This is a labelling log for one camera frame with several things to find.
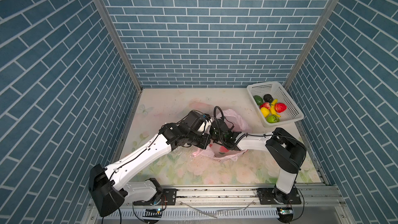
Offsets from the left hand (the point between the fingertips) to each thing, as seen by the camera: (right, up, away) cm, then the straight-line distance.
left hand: (214, 143), depth 71 cm
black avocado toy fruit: (+40, +22, +37) cm, 59 cm away
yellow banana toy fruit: (+42, +15, +34) cm, 56 cm away
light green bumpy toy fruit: (+37, +9, +24) cm, 45 cm away
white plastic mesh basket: (+48, +28, +41) cm, 69 cm away
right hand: (-6, +3, +18) cm, 20 cm away
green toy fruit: (+33, +21, +36) cm, 53 cm away
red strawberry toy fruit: (+46, +16, +31) cm, 57 cm away
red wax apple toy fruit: (+37, +17, +34) cm, 53 cm away
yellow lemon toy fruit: (+35, +13, +29) cm, 47 cm away
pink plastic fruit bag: (+2, -9, +18) cm, 20 cm away
